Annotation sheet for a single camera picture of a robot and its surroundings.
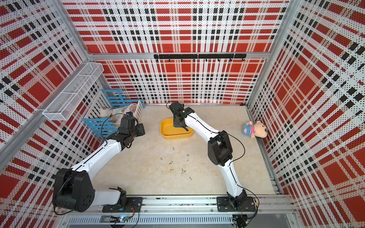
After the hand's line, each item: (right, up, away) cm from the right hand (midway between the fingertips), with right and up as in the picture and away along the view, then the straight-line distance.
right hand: (182, 122), depth 94 cm
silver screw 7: (+6, -33, -11) cm, 35 cm away
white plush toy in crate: (-54, +6, +17) cm, 57 cm away
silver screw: (-6, -18, +2) cm, 19 cm away
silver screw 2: (+4, -22, -1) cm, 22 cm away
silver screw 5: (-6, -29, -8) cm, 31 cm away
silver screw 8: (+4, -25, -4) cm, 25 cm away
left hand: (-26, -3, -6) cm, 26 cm away
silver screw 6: (+2, -30, -8) cm, 31 cm away
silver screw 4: (-7, -25, -5) cm, 27 cm away
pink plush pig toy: (+53, -6, +2) cm, 53 cm away
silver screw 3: (-14, -23, -3) cm, 27 cm away
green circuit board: (-28, -47, -25) cm, 61 cm away
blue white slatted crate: (-57, -4, +5) cm, 57 cm away
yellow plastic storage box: (-10, -7, +7) cm, 14 cm away
